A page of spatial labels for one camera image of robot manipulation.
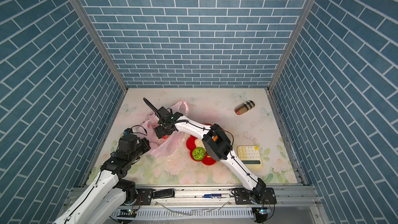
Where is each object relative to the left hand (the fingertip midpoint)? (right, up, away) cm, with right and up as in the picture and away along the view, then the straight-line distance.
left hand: (151, 140), depth 84 cm
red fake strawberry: (+8, +2, 0) cm, 8 cm away
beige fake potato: (+26, -2, +3) cm, 26 cm away
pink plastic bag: (+7, -3, -3) cm, 8 cm away
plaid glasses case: (+56, +17, +22) cm, 63 cm away
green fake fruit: (+26, -6, -3) cm, 27 cm away
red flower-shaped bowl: (+21, -3, +4) cm, 22 cm away
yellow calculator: (+55, -9, +1) cm, 56 cm away
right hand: (+2, +3, +10) cm, 11 cm away
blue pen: (+34, -25, -10) cm, 43 cm away
